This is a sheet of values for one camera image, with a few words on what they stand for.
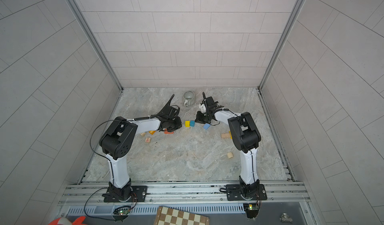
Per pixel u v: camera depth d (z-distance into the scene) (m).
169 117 0.79
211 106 0.80
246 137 0.53
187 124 0.94
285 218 0.64
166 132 0.89
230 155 0.83
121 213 0.64
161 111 0.72
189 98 1.04
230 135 0.57
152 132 0.91
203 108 0.91
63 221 0.61
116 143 0.50
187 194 0.72
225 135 0.90
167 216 0.64
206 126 0.93
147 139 0.88
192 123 0.96
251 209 0.68
